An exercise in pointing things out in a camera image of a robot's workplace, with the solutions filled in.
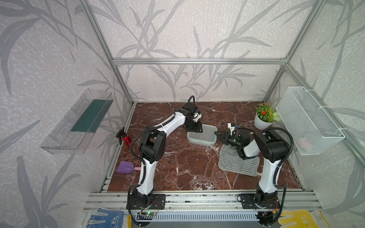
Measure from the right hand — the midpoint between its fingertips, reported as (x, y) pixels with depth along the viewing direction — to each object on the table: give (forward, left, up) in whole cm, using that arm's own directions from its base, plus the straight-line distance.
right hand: (214, 134), depth 93 cm
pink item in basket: (-14, -44, +13) cm, 48 cm away
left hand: (+1, +10, 0) cm, 10 cm away
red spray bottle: (-5, +56, +9) cm, 57 cm away
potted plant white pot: (+7, -34, -1) cm, 35 cm away
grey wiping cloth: (-15, -9, -7) cm, 19 cm away
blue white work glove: (-45, +53, -5) cm, 70 cm away
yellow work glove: (-45, -40, -7) cm, 60 cm away
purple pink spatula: (-20, +54, -5) cm, 58 cm away
